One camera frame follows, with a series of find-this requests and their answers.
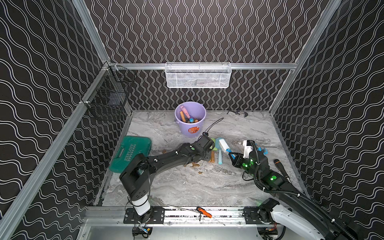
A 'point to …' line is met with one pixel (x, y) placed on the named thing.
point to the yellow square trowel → (196, 120)
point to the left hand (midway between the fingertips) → (212, 155)
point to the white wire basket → (198, 75)
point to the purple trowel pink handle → (185, 110)
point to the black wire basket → (109, 93)
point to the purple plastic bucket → (194, 109)
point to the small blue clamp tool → (265, 151)
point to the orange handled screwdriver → (201, 211)
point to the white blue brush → (225, 147)
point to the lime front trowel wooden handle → (182, 116)
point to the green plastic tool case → (131, 147)
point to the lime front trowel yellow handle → (191, 120)
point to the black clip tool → (239, 112)
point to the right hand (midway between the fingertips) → (230, 152)
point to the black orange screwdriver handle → (280, 168)
